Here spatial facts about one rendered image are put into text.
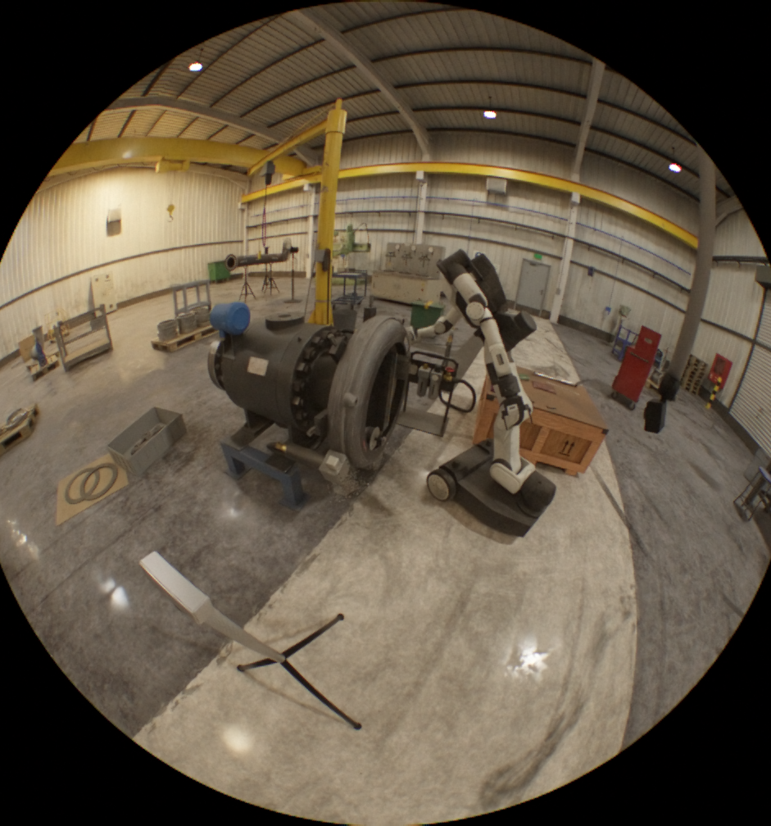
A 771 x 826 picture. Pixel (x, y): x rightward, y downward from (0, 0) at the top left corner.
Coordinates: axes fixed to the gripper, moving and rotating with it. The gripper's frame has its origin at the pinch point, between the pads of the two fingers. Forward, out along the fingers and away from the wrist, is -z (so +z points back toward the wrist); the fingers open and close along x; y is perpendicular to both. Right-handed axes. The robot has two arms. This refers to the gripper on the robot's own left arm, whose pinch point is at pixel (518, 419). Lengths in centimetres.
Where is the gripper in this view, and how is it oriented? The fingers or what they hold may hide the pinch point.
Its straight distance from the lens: 119.2
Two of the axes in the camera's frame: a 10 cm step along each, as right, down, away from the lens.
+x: -8.5, 2.6, 4.6
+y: -4.6, 0.5, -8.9
